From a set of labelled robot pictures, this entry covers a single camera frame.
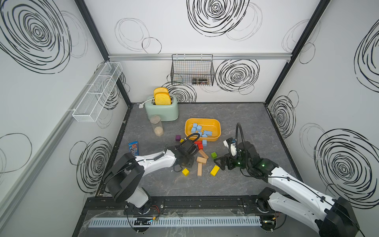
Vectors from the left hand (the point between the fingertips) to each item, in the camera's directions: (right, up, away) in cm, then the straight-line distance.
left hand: (189, 161), depth 88 cm
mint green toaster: (-16, +30, +15) cm, 37 cm away
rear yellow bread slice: (-19, +45, +11) cm, 50 cm away
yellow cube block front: (-2, -5, -5) cm, 7 cm away
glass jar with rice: (-21, +24, +4) cm, 32 cm away
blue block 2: (+10, +14, +11) cm, 21 cm away
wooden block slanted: (+9, +3, +4) cm, 10 cm away
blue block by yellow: (+4, +21, +14) cm, 26 cm away
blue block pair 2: (+6, +19, +14) cm, 24 cm away
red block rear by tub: (+6, +10, +7) cm, 13 cm away
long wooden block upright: (+6, -4, -3) cm, 8 cm away
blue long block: (+13, +15, +12) cm, 23 cm away
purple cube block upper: (-8, +12, +11) cm, 18 cm away
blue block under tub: (+10, +10, +8) cm, 16 cm away
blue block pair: (+3, +18, +14) cm, 23 cm away
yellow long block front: (+15, -4, -3) cm, 16 cm away
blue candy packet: (-36, +8, +9) cm, 38 cm away
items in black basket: (+7, +48, -1) cm, 49 cm away
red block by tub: (+7, +7, +7) cm, 12 cm away
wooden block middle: (+7, +1, 0) cm, 7 cm away
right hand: (+17, +4, -9) cm, 19 cm away
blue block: (+7, +15, +12) cm, 21 cm away
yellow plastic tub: (+13, +21, +18) cm, 31 cm away
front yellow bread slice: (-18, +39, +9) cm, 44 cm away
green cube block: (+15, +3, +1) cm, 15 cm away
